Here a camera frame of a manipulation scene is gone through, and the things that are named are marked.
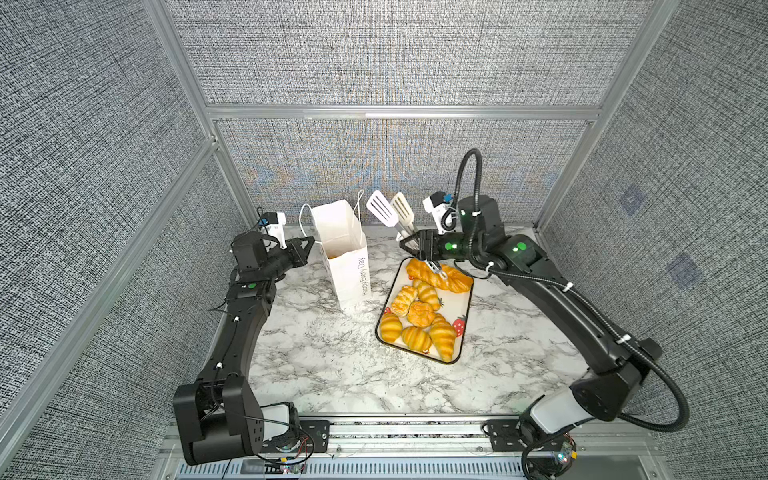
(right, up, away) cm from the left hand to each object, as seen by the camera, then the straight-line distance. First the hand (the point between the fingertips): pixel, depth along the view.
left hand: (314, 239), depth 79 cm
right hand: (+24, -1, -9) cm, 26 cm away
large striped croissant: (+36, -27, +7) cm, 46 cm away
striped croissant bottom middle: (+28, -28, +7) cm, 40 cm away
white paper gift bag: (+6, +3, +8) cm, 10 cm away
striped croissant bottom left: (+20, -26, +11) cm, 35 cm away
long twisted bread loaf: (+42, -13, +19) cm, 48 cm away
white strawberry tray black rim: (+42, -21, +18) cm, 50 cm away
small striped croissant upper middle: (+33, -18, +18) cm, 42 cm away
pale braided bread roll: (+24, -19, +15) cm, 34 cm away
